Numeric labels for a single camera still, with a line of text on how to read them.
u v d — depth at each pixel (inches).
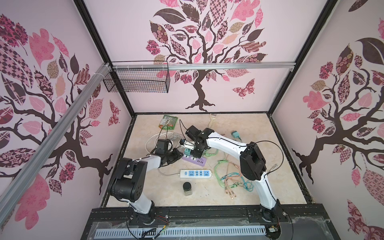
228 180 33.6
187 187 29.2
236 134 40.9
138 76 37.3
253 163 20.9
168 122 44.8
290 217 29.3
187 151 35.2
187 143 31.9
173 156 32.8
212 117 46.4
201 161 35.4
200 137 26.3
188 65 36.9
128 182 18.2
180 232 27.5
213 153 36.6
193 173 33.6
